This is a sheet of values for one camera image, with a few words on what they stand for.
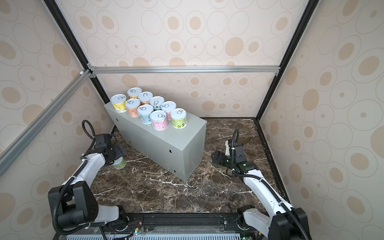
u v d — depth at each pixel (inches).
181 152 24.3
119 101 28.4
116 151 31.3
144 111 26.8
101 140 26.5
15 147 20.8
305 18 28.0
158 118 25.7
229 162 27.2
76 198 16.5
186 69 35.3
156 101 28.5
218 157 28.9
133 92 30.6
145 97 29.4
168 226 28.8
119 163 34.8
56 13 27.0
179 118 25.6
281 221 15.3
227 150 29.4
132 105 27.8
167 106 27.6
